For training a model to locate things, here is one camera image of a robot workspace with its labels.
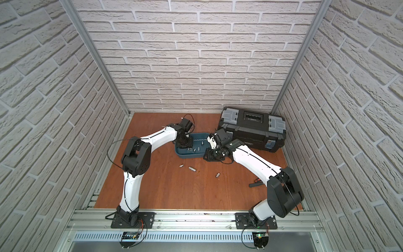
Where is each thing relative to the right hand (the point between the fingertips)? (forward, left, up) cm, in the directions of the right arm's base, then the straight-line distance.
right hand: (208, 156), depth 83 cm
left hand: (+14, +9, -8) cm, 19 cm away
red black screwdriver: (-12, -27, -12) cm, 32 cm away
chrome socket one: (-6, -5, -11) cm, 13 cm away
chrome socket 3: (+11, +11, -9) cm, 19 cm away
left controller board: (-33, +39, -14) cm, 53 cm away
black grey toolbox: (+13, -30, +5) cm, 33 cm away
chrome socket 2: (+11, +8, -10) cm, 17 cm away
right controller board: (-37, -22, -13) cm, 45 cm away
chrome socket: (+16, +3, -10) cm, 19 cm away
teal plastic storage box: (+15, +5, -11) cm, 19 cm away
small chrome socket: (+1, +16, -11) cm, 20 cm away
